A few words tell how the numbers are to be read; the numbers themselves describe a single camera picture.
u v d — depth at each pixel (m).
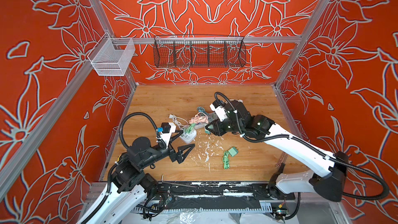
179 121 0.97
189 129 0.84
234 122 0.52
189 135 0.89
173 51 1.00
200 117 0.71
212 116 0.65
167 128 0.52
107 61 0.87
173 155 0.54
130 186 0.47
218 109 0.64
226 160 0.81
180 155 0.53
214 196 0.73
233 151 0.84
